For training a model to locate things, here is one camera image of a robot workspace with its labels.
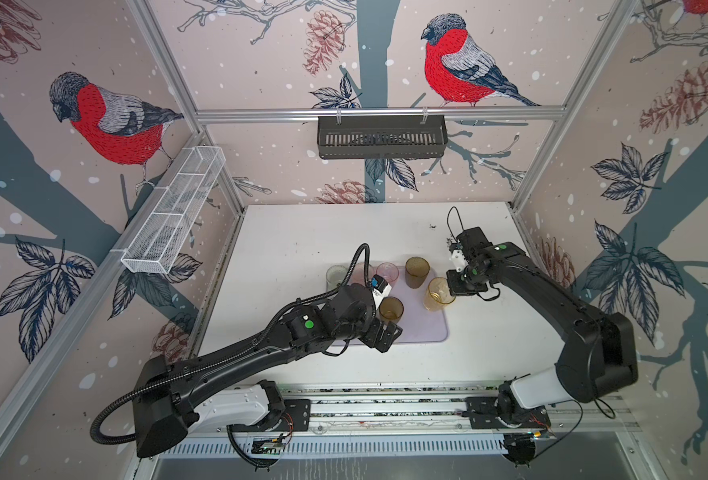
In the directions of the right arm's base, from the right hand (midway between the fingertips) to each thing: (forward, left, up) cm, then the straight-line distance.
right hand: (449, 291), depth 85 cm
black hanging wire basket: (+51, +20, +19) cm, 58 cm away
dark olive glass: (+9, +9, -3) cm, 13 cm away
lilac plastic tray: (-21, +27, +14) cm, 37 cm away
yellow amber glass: (+2, +2, -5) cm, 6 cm away
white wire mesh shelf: (-3, +75, +23) cm, 79 cm away
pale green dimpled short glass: (+8, +36, -6) cm, 37 cm away
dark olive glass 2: (-3, +17, -7) cm, 18 cm away
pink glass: (+8, +17, -2) cm, 19 cm away
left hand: (-15, +18, +9) cm, 25 cm away
